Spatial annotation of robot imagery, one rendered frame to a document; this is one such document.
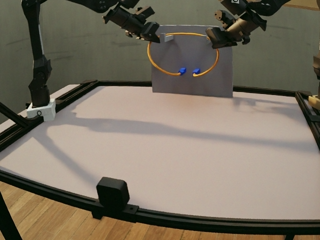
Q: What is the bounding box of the yellow cable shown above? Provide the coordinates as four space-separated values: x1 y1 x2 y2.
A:
147 33 219 77

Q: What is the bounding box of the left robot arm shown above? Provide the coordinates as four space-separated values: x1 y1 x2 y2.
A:
21 0 155 109

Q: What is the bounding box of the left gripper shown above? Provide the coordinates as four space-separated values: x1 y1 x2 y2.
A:
120 13 160 44

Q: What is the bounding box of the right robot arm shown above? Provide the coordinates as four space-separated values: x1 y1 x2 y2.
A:
214 0 320 80

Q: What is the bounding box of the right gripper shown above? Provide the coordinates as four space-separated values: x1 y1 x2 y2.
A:
205 19 251 49

